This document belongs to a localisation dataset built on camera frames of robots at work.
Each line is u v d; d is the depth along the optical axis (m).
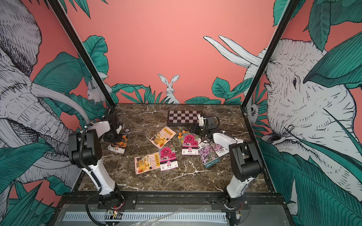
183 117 1.10
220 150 0.93
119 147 0.93
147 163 0.88
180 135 1.01
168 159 0.89
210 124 0.75
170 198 0.77
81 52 0.88
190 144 0.96
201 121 0.86
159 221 0.69
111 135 0.80
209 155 0.91
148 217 0.70
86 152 0.51
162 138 1.00
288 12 0.71
